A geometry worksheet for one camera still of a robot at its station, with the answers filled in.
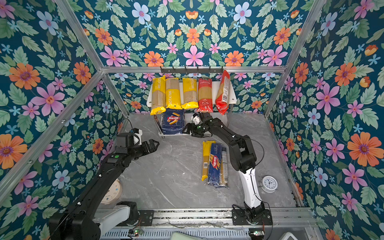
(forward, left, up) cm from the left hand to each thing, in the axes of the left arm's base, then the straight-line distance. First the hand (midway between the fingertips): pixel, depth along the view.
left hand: (154, 142), depth 79 cm
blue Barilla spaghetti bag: (-9, -33, -14) cm, 37 cm away
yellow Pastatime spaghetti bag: (+19, -11, +17) cm, 28 cm away
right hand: (+12, -17, -8) cm, 22 cm away
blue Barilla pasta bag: (+21, -7, -8) cm, 24 cm away
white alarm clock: (-21, -62, -17) cm, 67 cm away
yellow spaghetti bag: (+5, -29, -18) cm, 34 cm away
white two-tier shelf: (+41, -17, -21) cm, 49 cm away
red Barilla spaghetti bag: (+11, -28, +17) cm, 35 cm away
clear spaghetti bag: (-13, -38, -18) cm, 44 cm away
